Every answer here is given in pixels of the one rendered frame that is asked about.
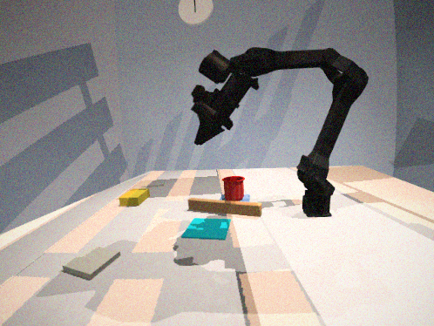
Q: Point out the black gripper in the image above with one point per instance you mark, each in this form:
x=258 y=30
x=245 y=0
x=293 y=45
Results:
x=213 y=117

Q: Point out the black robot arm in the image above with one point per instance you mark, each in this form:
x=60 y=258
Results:
x=313 y=169

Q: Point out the yellow rectangular block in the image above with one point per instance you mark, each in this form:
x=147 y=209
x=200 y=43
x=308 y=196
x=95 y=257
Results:
x=134 y=197

